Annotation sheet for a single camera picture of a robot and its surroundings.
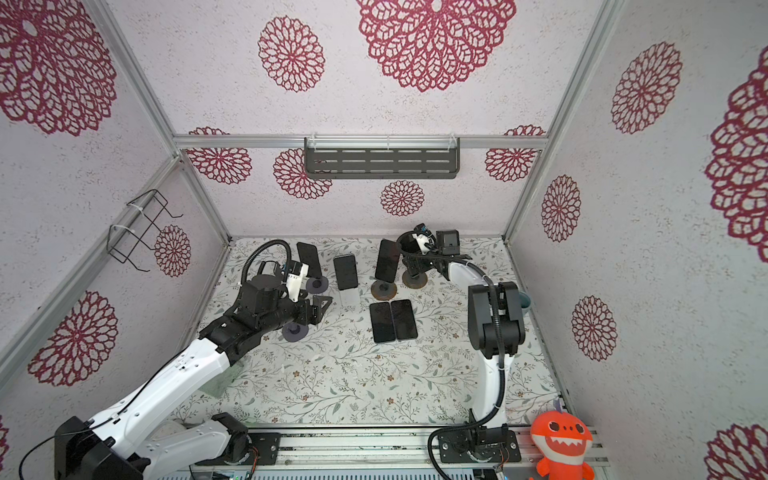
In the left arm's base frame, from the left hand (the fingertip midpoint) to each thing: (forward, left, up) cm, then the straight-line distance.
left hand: (318, 301), depth 78 cm
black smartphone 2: (+22, +7, -7) cm, 24 cm away
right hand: (+26, -29, -9) cm, 40 cm away
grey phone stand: (+1, +11, -19) cm, 22 cm away
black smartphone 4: (+20, -25, +1) cm, 32 cm away
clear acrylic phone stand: (+15, -5, -21) cm, 26 cm away
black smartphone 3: (+20, -5, -13) cm, 24 cm away
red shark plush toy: (-30, -57, -12) cm, 66 cm away
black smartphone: (+6, -24, -21) cm, 33 cm away
